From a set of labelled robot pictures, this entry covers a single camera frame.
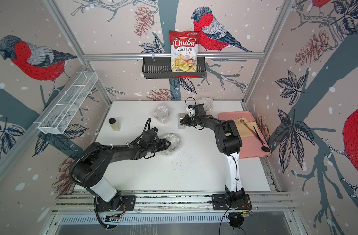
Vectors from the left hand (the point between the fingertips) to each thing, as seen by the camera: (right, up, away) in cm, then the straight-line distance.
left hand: (170, 142), depth 92 cm
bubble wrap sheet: (+28, +27, +18) cm, 43 cm away
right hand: (+6, +13, +10) cm, 17 cm away
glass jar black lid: (-40, +14, +6) cm, 43 cm away
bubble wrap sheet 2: (-8, +18, +13) cm, 23 cm away
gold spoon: (+56, +7, +10) cm, 57 cm away
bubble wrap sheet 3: (+3, 0, 0) cm, 3 cm away
